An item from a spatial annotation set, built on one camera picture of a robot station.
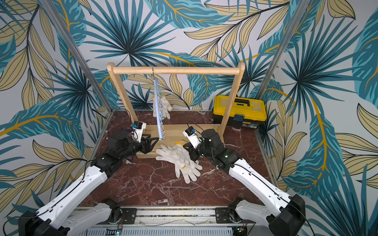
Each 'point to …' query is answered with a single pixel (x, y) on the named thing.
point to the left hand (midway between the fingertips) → (153, 139)
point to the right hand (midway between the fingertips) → (185, 145)
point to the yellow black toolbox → (246, 111)
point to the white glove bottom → (189, 170)
